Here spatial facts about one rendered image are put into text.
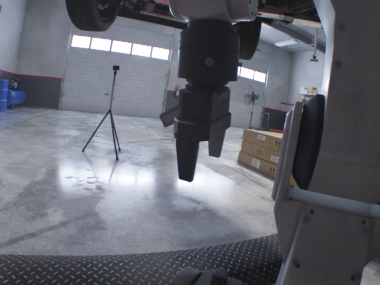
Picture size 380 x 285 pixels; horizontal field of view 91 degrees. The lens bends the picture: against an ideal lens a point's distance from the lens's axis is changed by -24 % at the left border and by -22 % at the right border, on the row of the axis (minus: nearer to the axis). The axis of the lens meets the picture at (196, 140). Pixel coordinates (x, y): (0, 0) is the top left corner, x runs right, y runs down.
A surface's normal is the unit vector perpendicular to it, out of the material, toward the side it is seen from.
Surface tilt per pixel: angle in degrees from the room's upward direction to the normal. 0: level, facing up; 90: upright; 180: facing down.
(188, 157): 102
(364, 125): 86
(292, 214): 90
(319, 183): 130
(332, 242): 60
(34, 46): 90
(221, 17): 158
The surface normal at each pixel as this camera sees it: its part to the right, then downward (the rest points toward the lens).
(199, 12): -0.44, 0.26
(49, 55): 0.40, 0.18
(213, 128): 0.90, 0.18
